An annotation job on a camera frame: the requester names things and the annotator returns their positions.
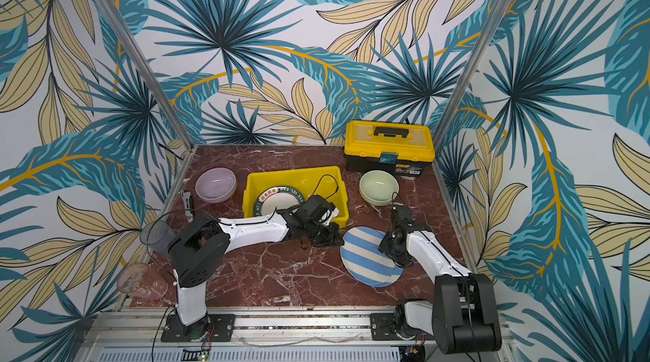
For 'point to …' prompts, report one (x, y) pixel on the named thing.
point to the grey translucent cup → (158, 236)
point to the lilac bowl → (216, 185)
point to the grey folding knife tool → (189, 207)
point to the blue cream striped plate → (362, 260)
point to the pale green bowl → (378, 188)
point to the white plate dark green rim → (276, 198)
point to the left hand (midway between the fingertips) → (344, 245)
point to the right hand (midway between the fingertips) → (386, 251)
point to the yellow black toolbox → (406, 148)
